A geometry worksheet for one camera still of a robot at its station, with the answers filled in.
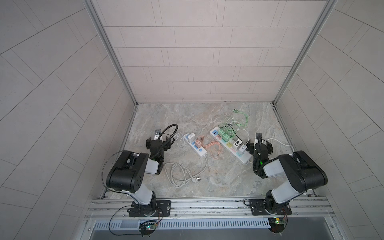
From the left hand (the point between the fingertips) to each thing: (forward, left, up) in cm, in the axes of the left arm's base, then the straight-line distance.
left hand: (161, 134), depth 93 cm
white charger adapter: (-4, -19, +2) cm, 19 cm away
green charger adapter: (0, -37, +2) cm, 37 cm away
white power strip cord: (-6, -76, -2) cm, 76 cm away
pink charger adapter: (-8, -23, +2) cm, 24 cm away
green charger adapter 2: (-4, -40, +2) cm, 40 cm away
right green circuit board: (-45, -60, -5) cm, 75 cm away
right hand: (-2, -60, -2) cm, 60 cm away
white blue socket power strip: (-10, -25, -3) cm, 27 cm away
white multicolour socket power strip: (-14, -50, -3) cm, 53 cm away
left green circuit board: (-47, -1, -1) cm, 47 cm away
